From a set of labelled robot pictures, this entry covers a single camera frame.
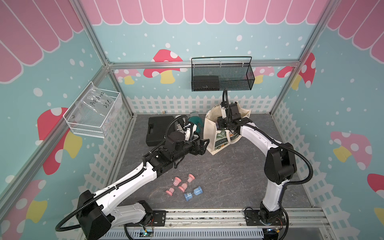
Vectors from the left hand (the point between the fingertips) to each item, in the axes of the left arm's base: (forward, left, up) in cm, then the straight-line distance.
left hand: (201, 141), depth 72 cm
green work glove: (+39, +5, -25) cm, 47 cm away
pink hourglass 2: (-9, +6, -24) cm, 27 cm away
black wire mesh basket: (+43, -13, +8) cm, 46 cm away
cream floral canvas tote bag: (+8, -8, -8) cm, 14 cm away
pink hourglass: (-16, +16, -25) cm, 34 cm away
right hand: (+23, -12, -9) cm, 28 cm away
